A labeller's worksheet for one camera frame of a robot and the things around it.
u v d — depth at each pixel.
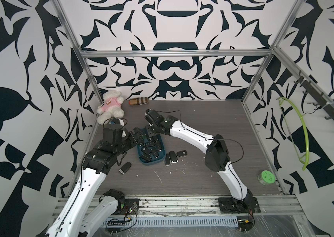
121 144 0.57
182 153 0.91
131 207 0.73
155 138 0.97
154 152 0.91
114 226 0.72
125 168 0.87
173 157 0.89
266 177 0.79
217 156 0.55
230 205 0.74
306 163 0.64
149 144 0.95
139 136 0.63
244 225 0.71
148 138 0.98
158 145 0.94
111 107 1.05
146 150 0.92
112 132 0.50
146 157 0.89
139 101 1.15
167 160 0.89
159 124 0.67
